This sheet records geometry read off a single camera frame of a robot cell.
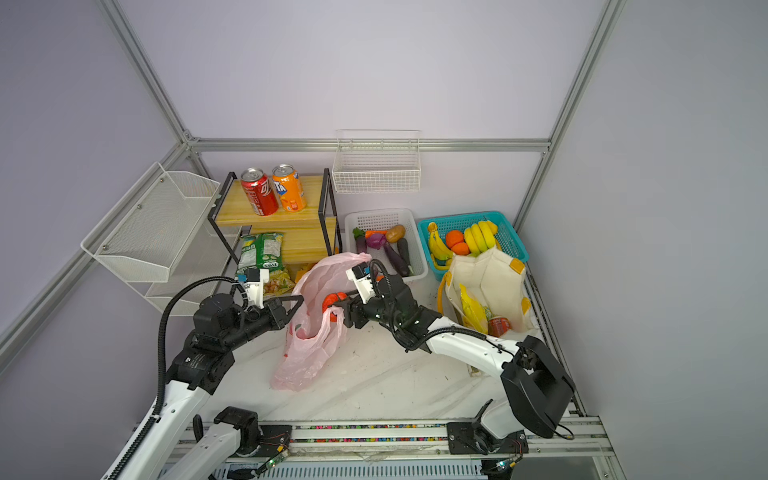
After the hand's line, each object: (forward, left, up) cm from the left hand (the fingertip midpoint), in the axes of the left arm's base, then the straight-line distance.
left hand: (302, 300), depth 70 cm
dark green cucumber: (+36, -26, -22) cm, 50 cm away
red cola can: (+3, -53, -17) cm, 56 cm away
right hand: (+2, -8, -3) cm, 8 cm away
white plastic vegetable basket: (+50, -19, -19) cm, 57 cm away
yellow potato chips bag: (+3, -44, -10) cm, 45 cm away
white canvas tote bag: (+16, -53, -13) cm, 57 cm away
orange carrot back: (+45, -13, -21) cm, 51 cm away
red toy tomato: (+2, -6, -2) cm, 7 cm away
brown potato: (+43, -23, -19) cm, 52 cm away
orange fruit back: (+41, -46, -20) cm, 65 cm away
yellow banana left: (+38, -39, -22) cm, 59 cm away
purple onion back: (+39, -16, -20) cm, 47 cm away
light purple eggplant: (+39, -10, -21) cm, 45 cm away
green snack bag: (+21, +18, -6) cm, 28 cm away
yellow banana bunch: (+37, -54, -16) cm, 67 cm away
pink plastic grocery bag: (-4, -2, -9) cm, 10 cm away
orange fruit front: (+35, -47, -19) cm, 62 cm away
